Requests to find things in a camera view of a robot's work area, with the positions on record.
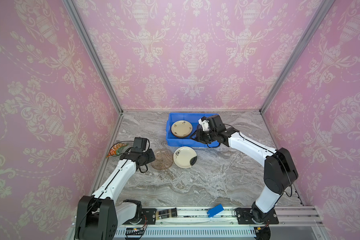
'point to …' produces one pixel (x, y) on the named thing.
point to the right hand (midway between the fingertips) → (192, 137)
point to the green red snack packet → (115, 149)
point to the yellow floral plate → (181, 128)
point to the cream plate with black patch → (184, 157)
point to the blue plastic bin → (172, 140)
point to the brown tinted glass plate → (163, 159)
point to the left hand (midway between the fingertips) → (152, 156)
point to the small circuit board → (133, 231)
